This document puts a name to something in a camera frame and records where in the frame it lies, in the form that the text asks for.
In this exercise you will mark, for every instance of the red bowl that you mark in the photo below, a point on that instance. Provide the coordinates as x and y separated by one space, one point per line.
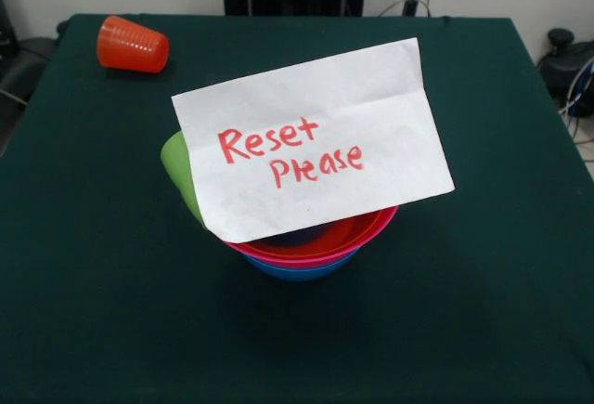
345 236

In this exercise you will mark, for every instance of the pink bowl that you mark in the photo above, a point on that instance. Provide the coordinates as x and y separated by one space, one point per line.
287 261

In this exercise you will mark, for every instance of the white paper reset sign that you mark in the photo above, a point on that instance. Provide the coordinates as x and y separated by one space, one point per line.
325 97

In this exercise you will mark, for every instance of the blue bowl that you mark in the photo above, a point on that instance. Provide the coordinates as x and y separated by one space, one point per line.
297 275

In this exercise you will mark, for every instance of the green cup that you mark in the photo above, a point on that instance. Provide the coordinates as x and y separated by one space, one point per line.
178 167

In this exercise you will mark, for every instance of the dark green tablecloth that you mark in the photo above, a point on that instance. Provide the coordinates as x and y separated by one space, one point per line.
93 237

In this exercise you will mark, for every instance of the orange ribbed cup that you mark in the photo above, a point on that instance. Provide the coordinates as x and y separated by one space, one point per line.
132 46

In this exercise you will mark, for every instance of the black chair base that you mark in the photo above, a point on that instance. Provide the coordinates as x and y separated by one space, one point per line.
564 65
23 60

